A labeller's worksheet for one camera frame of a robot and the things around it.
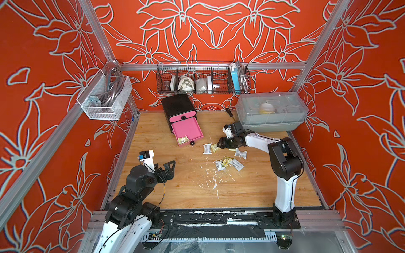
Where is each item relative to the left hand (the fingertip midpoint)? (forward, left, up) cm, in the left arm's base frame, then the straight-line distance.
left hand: (167, 162), depth 69 cm
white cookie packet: (+21, -18, -20) cm, 34 cm away
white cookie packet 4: (+10, -25, -19) cm, 33 cm away
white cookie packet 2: (+18, -39, -20) cm, 47 cm away
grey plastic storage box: (+41, -57, -4) cm, 70 cm away
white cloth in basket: (+45, -4, +11) cm, 46 cm away
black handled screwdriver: (+54, -34, -20) cm, 67 cm away
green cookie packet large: (+24, -2, -16) cm, 29 cm away
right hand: (+24, -25, -18) cm, 39 cm away
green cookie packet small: (+12, -29, -19) cm, 37 cm away
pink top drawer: (+35, -2, -6) cm, 36 cm away
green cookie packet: (+22, -22, -20) cm, 37 cm away
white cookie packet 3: (+11, -36, -20) cm, 42 cm away
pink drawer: (+34, -5, -15) cm, 38 cm away
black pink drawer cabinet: (+45, +4, -6) cm, 46 cm away
